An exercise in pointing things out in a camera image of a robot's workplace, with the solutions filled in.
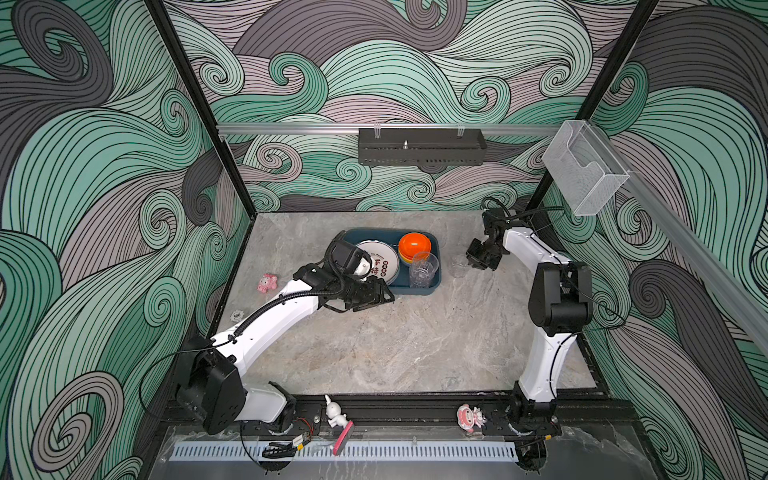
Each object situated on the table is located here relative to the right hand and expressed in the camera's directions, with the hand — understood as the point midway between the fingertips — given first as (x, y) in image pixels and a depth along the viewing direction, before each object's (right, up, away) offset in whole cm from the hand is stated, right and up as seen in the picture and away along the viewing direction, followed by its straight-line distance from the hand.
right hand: (471, 260), depth 98 cm
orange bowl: (-18, +6, +4) cm, 20 cm away
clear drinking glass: (-17, -2, -3) cm, 17 cm away
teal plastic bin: (-26, +8, +3) cm, 28 cm away
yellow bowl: (-22, 0, 0) cm, 22 cm away
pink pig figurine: (-9, -36, -27) cm, 46 cm away
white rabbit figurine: (-42, -35, -27) cm, 61 cm away
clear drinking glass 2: (-3, -2, +3) cm, 5 cm away
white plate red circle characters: (-29, -1, +3) cm, 29 cm away
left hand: (-28, -8, -22) cm, 37 cm away
